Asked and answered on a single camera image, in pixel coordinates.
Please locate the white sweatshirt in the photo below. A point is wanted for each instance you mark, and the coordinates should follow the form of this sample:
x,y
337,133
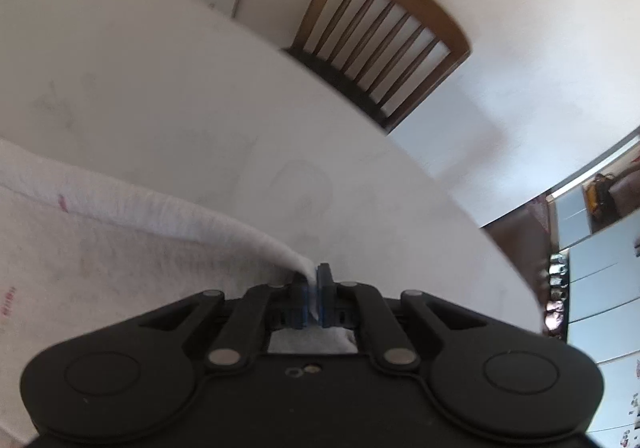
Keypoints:
x,y
125,258

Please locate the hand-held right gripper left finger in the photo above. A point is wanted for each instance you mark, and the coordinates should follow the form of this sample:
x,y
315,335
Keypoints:
x,y
301,308

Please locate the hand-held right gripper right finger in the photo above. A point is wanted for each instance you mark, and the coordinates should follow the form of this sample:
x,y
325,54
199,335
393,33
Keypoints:
x,y
326,299

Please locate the printed tablecloth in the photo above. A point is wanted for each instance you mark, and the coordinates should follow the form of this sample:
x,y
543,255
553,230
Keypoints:
x,y
200,78

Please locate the red patterned rug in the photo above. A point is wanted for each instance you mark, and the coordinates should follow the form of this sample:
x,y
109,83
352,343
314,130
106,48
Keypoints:
x,y
541,223

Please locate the yellow brown bag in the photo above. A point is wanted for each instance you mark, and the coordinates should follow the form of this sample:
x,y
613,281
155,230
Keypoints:
x,y
599,195

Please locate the row of shoes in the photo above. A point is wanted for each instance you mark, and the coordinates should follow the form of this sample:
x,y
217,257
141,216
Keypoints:
x,y
556,293

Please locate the wooden slatted chair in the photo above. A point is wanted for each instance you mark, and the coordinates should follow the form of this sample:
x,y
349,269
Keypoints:
x,y
380,38

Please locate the white wall cabinet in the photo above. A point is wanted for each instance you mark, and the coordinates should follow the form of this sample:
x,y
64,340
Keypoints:
x,y
605,288

